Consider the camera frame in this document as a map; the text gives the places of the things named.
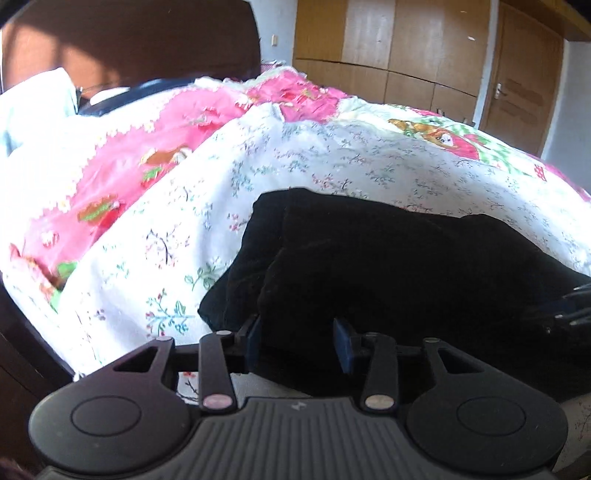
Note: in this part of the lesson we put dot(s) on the black pants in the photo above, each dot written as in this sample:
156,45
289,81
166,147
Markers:
392,277

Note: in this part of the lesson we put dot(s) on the dark wooden bed frame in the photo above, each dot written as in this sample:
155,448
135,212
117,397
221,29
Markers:
23,369

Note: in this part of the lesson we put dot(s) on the floral printed blanket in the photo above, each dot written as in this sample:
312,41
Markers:
184,194

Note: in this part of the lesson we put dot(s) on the dark blue cloth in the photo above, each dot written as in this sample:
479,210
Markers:
124,94

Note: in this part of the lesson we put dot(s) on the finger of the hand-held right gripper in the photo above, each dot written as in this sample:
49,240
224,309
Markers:
561,310

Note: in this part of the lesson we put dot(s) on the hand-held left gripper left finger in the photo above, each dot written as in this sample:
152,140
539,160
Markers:
253,339

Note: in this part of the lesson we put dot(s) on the white pillow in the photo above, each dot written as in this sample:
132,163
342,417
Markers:
34,108

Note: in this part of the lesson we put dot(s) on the wooden door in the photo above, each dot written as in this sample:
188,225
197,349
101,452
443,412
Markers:
521,87

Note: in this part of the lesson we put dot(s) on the dark wooden headboard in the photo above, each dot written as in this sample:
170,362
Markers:
134,41

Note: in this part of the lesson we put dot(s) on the wooden wardrobe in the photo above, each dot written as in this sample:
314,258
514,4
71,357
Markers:
392,50

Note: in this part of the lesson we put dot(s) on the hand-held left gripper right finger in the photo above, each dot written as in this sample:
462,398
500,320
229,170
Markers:
342,347

